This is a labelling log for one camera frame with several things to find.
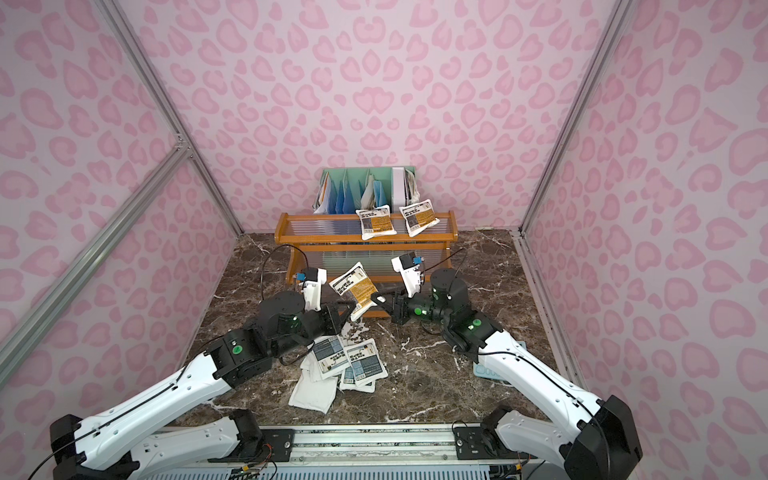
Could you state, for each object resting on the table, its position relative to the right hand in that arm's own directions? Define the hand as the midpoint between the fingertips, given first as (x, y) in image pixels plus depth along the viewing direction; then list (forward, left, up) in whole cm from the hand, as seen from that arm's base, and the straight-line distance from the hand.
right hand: (372, 300), depth 68 cm
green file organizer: (+49, +14, -8) cm, 52 cm away
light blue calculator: (-7, -29, -27) cm, 40 cm away
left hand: (-1, +3, +1) cm, 3 cm away
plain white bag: (-13, +18, -27) cm, 35 cm away
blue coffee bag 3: (-10, +8, -26) cm, 29 cm away
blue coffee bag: (-4, +14, -25) cm, 29 cm away
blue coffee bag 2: (-5, +4, -26) cm, 27 cm away
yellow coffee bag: (+25, -11, +2) cm, 27 cm away
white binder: (+42, -5, -2) cm, 42 cm away
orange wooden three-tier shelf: (+31, +17, -16) cm, 39 cm away
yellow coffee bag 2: (+23, 0, +2) cm, 23 cm away
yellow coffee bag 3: (+4, +4, +2) cm, 6 cm away
